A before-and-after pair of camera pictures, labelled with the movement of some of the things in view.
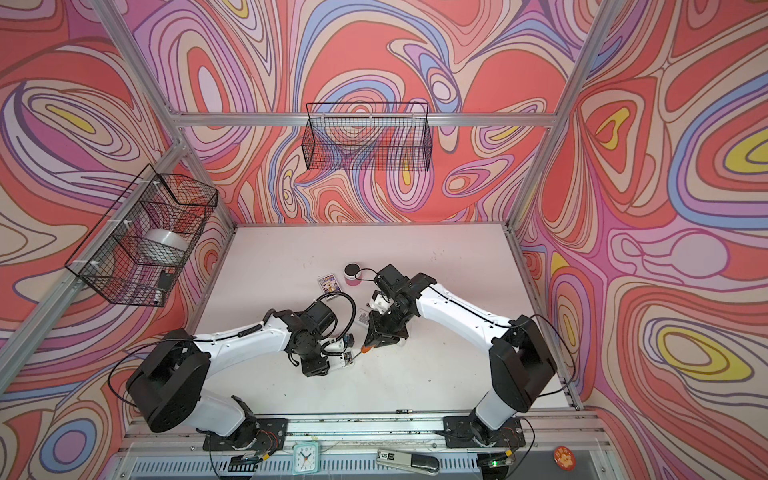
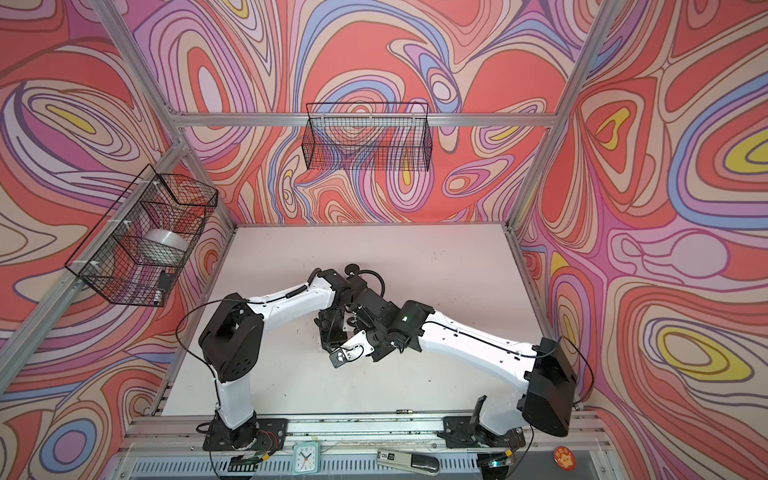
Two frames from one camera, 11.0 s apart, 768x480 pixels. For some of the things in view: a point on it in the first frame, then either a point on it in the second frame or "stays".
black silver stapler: x=425 y=464 stays
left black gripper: x=319 y=368 → x=329 y=340
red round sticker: x=564 y=458 stays
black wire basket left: x=140 y=249 stays
